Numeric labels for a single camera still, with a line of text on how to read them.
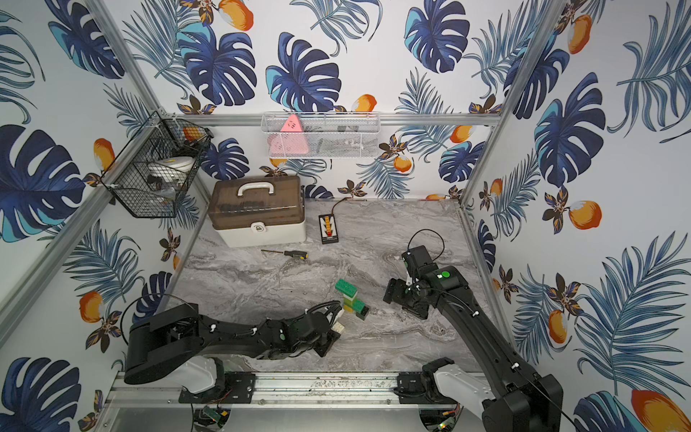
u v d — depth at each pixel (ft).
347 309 2.79
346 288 2.64
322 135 3.29
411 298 2.08
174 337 1.62
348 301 2.67
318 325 2.11
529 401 1.23
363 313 2.80
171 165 2.62
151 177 2.81
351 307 2.80
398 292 2.29
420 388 2.41
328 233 3.50
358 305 2.79
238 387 2.49
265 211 2.91
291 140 2.96
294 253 3.35
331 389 2.48
